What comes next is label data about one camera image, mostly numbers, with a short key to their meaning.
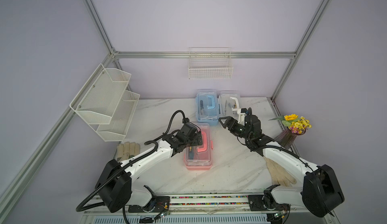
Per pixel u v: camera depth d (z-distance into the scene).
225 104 1.10
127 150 0.91
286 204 0.61
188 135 0.64
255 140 0.63
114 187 0.41
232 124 0.72
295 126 0.75
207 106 1.01
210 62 0.95
